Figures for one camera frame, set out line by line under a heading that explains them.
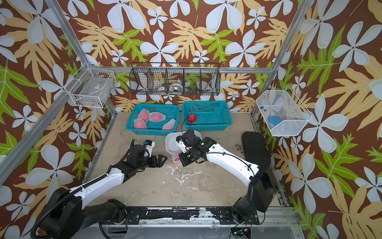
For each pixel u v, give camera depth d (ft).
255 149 3.01
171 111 3.77
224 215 2.42
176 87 3.21
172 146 3.28
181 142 2.36
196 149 1.82
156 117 3.61
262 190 1.35
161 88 3.14
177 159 2.61
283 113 2.74
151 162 2.46
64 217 1.32
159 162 2.51
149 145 2.52
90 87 2.83
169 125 3.33
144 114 3.61
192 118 3.65
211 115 3.90
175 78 3.16
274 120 2.64
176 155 2.58
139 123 3.42
